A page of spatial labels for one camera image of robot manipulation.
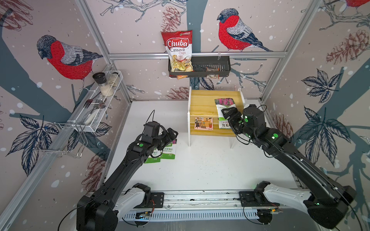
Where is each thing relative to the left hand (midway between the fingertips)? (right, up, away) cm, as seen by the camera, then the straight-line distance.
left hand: (176, 133), depth 78 cm
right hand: (+24, +11, -8) cm, 27 cm away
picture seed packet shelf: (+16, +5, +8) cm, 18 cm away
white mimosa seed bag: (+24, +16, -5) cm, 30 cm away
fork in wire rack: (-44, +18, -7) cm, 48 cm away
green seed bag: (-6, -14, +14) cm, 21 cm away
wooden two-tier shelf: (+14, +16, -5) cm, 22 cm away
